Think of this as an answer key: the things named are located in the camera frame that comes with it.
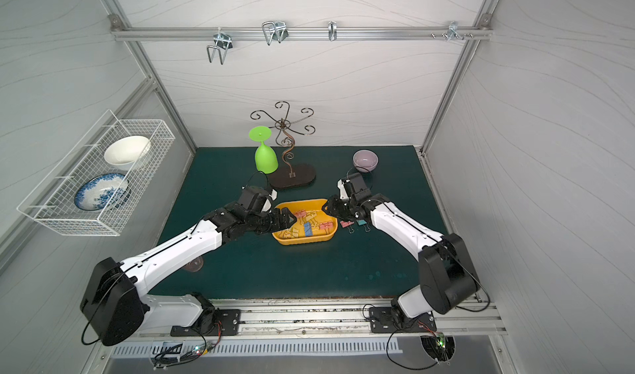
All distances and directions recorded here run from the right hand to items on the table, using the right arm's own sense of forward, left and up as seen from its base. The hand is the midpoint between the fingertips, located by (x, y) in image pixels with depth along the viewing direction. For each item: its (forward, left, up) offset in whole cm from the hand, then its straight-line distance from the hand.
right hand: (325, 208), depth 86 cm
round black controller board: (-37, -35, -15) cm, 54 cm away
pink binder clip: (-1, -9, -11) cm, 14 cm away
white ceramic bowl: (+3, +60, +23) cm, 65 cm away
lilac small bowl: (+32, -17, -10) cm, 38 cm away
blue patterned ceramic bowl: (-11, +59, +22) cm, 64 cm away
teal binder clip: (0, -14, -10) cm, 18 cm away
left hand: (-8, +11, +2) cm, 14 cm away
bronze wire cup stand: (+19, +19, -8) cm, 28 cm away
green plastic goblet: (+12, +22, +11) cm, 27 cm away
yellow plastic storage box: (0, +5, -12) cm, 13 cm away
